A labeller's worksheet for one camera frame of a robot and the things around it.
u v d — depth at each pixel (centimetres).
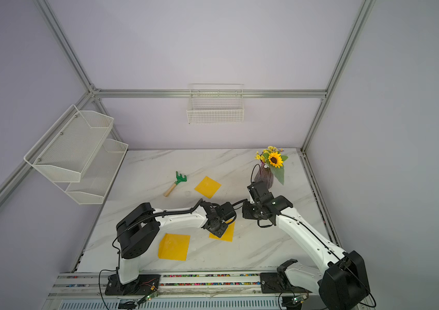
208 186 104
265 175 104
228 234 80
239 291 73
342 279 39
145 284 73
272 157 82
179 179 105
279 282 66
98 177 93
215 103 95
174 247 83
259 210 59
